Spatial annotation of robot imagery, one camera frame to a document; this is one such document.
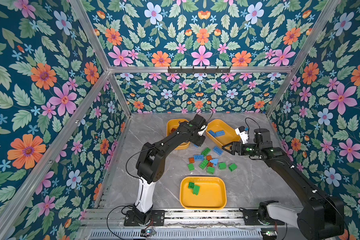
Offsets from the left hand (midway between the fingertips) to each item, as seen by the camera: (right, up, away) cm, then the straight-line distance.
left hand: (203, 138), depth 90 cm
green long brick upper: (+3, -10, +8) cm, 13 cm away
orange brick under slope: (+5, -17, +1) cm, 17 cm away
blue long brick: (+13, +2, +16) cm, 20 cm away
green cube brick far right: (+18, -18, -1) cm, 25 cm away
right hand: (+12, -4, -12) cm, 17 cm away
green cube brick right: (+12, -17, 0) cm, 21 cm away
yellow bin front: (+4, -32, -7) cm, 33 cm away
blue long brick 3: (-2, -12, +4) cm, 13 cm away
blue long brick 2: (-5, -4, -6) cm, 8 cm away
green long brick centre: (0, -17, +1) cm, 17 cm away
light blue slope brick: (+7, -14, +1) cm, 16 cm away
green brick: (-4, -29, -6) cm, 30 cm away
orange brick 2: (+4, -13, +4) cm, 14 cm away
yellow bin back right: (+12, +8, +20) cm, 24 cm away
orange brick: (-7, -14, +3) cm, 16 cm away
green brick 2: (+4, -19, -1) cm, 20 cm away
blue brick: (+8, +2, +16) cm, 18 cm away
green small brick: (-8, -26, -7) cm, 28 cm away
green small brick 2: (-7, -18, +3) cm, 20 cm away
